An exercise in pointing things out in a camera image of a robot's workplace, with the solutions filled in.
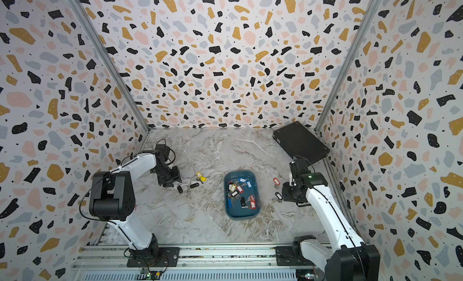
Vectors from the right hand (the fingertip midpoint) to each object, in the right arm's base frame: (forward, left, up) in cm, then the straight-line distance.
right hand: (287, 195), depth 80 cm
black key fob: (+9, +46, -10) cm, 48 cm away
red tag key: (+13, +2, -11) cm, 17 cm away
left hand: (+10, +53, -6) cm, 54 cm away
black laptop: (+37, -13, -6) cm, 40 cm away
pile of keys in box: (+7, +24, -9) cm, 27 cm away
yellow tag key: (+15, +44, -9) cm, 47 cm away
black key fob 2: (+6, +53, -9) cm, 54 cm away
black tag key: (+5, +2, -11) cm, 12 cm away
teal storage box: (-6, +22, -6) cm, 24 cm away
